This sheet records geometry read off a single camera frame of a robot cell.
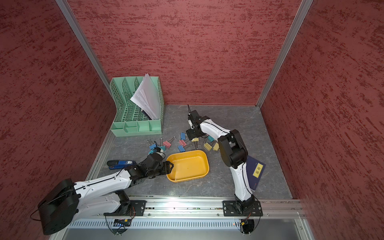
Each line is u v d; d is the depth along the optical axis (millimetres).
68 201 414
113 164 876
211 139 987
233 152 558
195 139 900
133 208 736
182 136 1004
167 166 763
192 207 758
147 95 965
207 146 950
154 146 960
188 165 881
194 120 793
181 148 949
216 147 962
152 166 654
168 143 977
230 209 739
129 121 1063
